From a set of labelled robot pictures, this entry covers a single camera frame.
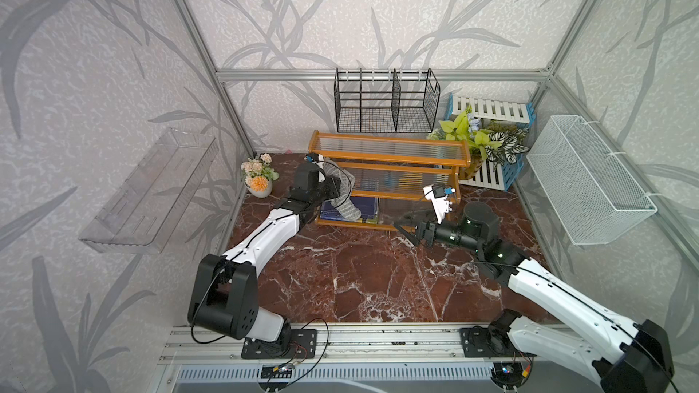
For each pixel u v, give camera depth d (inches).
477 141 35.9
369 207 38.1
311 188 26.7
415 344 29.6
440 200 24.6
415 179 47.0
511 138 34.8
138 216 25.2
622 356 15.5
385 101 41.3
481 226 21.1
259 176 38.9
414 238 24.0
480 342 28.5
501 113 38.0
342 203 32.7
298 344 28.9
